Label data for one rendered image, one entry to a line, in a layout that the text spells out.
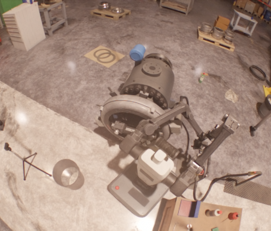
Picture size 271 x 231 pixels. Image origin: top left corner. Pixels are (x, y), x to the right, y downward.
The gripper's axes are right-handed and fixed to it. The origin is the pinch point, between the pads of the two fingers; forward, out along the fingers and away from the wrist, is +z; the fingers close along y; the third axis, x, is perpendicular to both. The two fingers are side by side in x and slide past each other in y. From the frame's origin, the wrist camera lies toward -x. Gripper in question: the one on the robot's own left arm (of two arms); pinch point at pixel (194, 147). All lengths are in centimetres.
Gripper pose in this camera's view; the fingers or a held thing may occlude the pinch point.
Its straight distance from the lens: 185.1
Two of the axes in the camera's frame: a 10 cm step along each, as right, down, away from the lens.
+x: -9.5, -2.9, 1.2
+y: 3.0, -7.7, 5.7
